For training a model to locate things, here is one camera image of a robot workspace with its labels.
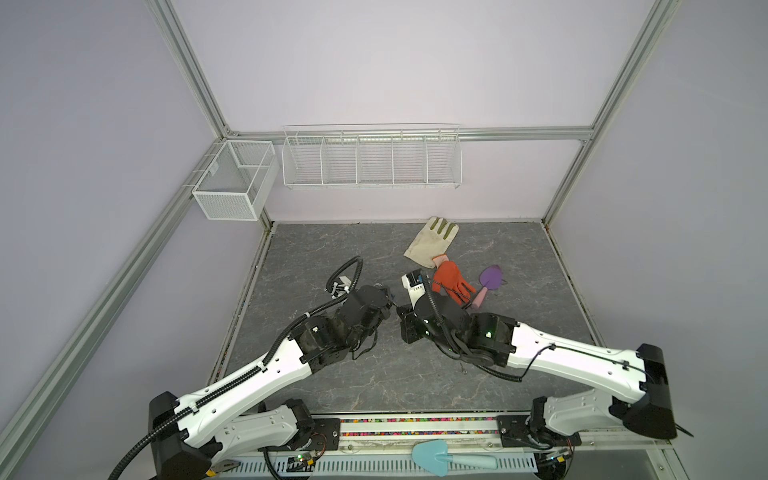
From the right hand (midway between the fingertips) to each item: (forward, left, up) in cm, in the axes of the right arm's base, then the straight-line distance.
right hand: (396, 314), depth 69 cm
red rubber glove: (+27, -18, -24) cm, 40 cm away
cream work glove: (+44, -14, -24) cm, 52 cm away
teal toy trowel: (-25, -9, -23) cm, 35 cm away
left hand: (+4, +1, +1) cm, 4 cm away
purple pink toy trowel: (+27, -33, -25) cm, 50 cm away
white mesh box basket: (+50, +55, +1) cm, 74 cm away
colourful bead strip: (-18, -6, -25) cm, 31 cm away
